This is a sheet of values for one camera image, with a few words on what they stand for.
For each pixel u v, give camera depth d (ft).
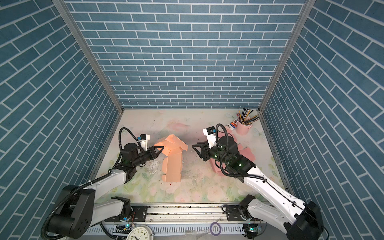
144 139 2.58
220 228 2.31
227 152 1.74
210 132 2.07
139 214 2.42
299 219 1.28
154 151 2.64
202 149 2.05
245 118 3.34
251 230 2.31
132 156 2.20
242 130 3.15
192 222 2.38
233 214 2.40
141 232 2.15
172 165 2.69
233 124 3.68
